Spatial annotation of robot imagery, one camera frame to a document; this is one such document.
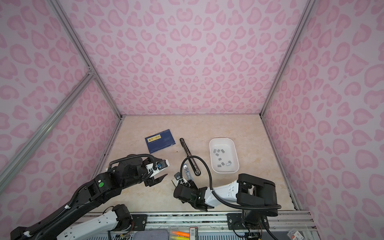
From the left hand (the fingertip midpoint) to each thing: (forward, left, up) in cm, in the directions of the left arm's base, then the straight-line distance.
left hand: (162, 163), depth 69 cm
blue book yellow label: (+28, +10, -23) cm, 38 cm away
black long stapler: (+12, -12, -21) cm, 27 cm away
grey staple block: (+20, -28, -25) cm, 42 cm away
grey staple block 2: (+20, -30, -24) cm, 44 cm away
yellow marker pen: (-27, -7, -23) cm, 36 cm away
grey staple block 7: (+9, -29, -24) cm, 39 cm away
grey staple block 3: (+20, -33, -24) cm, 45 cm away
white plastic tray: (+13, -33, -24) cm, 43 cm away
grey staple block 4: (+17, -29, -24) cm, 41 cm away
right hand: (-4, -7, -21) cm, 23 cm away
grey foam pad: (-26, +5, -20) cm, 33 cm away
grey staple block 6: (+10, -32, -23) cm, 41 cm away
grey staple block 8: (+11, -36, -23) cm, 45 cm away
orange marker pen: (-25, -7, -22) cm, 34 cm away
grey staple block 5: (+13, -30, -23) cm, 41 cm away
